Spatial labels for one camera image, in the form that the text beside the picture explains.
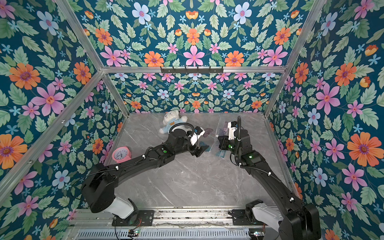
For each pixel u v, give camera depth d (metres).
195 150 0.66
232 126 0.69
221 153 0.98
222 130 0.77
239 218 0.73
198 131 0.67
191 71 0.93
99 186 0.43
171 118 1.04
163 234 0.70
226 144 0.68
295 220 0.38
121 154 0.94
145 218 0.73
